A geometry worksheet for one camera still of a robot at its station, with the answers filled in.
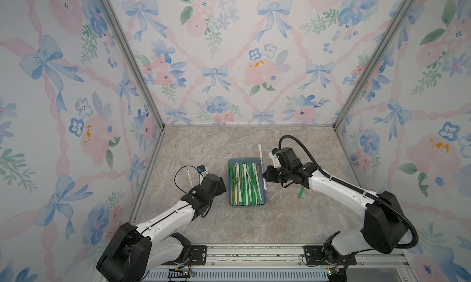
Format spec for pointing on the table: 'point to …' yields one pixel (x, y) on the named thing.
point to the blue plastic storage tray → (246, 184)
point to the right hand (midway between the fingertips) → (263, 174)
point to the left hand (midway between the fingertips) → (217, 181)
